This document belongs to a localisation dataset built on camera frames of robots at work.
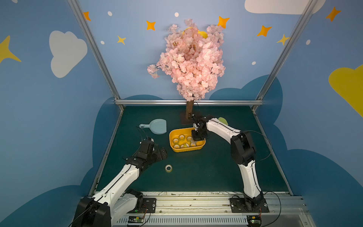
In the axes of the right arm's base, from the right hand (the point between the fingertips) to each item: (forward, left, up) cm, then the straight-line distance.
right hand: (196, 138), depth 98 cm
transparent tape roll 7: (-22, +17, -3) cm, 28 cm away
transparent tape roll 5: (-6, +10, -2) cm, 12 cm away
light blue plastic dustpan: (+12, +30, -4) cm, 33 cm away
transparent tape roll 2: (+2, +11, -3) cm, 11 cm away
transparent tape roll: (-1, +15, -3) cm, 15 cm away
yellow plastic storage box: (+5, +7, 0) cm, 9 cm away
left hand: (-14, +22, +5) cm, 27 cm away
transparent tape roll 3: (+1, +5, -2) cm, 6 cm away
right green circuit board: (-45, -31, -7) cm, 55 cm away
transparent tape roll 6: (-3, +2, 0) cm, 4 cm away
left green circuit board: (-49, +31, -4) cm, 58 cm away
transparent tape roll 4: (-6, +14, -2) cm, 15 cm away
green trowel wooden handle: (+22, -21, -5) cm, 31 cm away
